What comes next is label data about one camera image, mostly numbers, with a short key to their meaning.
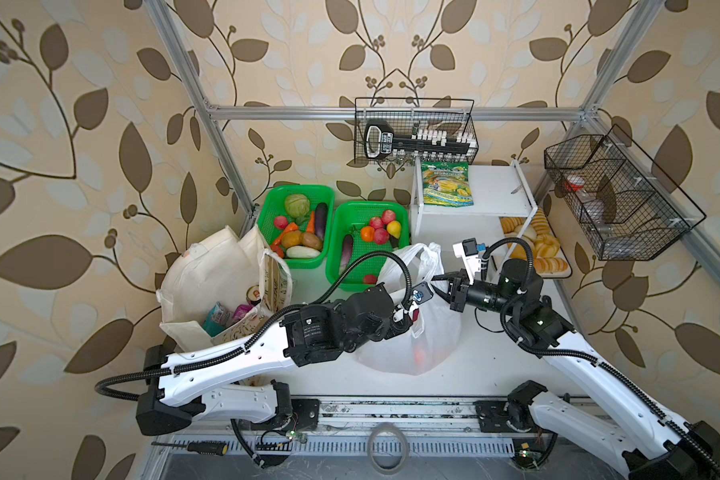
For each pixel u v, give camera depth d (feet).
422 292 1.63
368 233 3.54
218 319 2.62
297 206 3.67
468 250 1.98
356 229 3.69
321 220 3.65
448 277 2.06
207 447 2.28
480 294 1.96
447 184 2.52
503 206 2.47
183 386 1.29
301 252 3.35
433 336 2.44
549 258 3.36
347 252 3.45
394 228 3.45
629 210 2.37
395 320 1.75
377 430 2.38
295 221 3.67
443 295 2.10
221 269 2.63
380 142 2.77
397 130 2.78
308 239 3.38
